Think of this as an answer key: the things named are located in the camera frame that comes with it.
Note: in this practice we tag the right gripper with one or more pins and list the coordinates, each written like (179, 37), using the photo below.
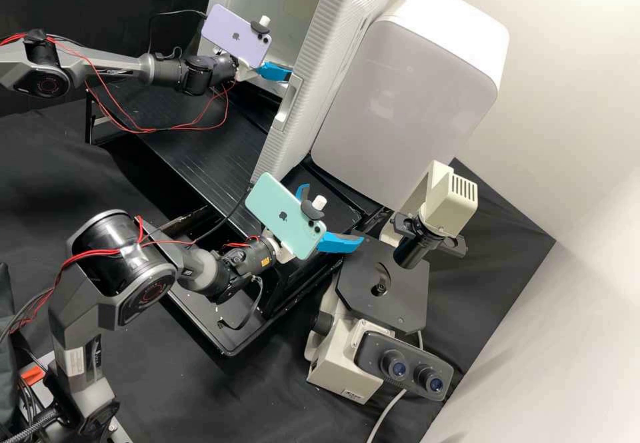
(284, 252)

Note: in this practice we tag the cream microscope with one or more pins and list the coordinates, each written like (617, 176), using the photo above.
(385, 283)

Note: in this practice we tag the incubator door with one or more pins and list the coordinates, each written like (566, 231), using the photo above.
(340, 38)

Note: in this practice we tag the right wrist camera phone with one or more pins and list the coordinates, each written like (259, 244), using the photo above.
(280, 213)

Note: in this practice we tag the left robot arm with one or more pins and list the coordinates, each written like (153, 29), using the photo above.
(170, 68)

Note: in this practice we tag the left wrist camera phone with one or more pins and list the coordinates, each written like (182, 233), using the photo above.
(232, 36)

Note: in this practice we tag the wrist camera phone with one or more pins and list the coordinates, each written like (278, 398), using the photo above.
(280, 213)
(232, 36)

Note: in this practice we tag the white box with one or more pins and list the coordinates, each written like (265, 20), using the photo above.
(410, 88)

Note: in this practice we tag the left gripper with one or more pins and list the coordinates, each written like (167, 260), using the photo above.
(247, 73)

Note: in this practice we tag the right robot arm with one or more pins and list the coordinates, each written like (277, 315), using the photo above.
(120, 263)

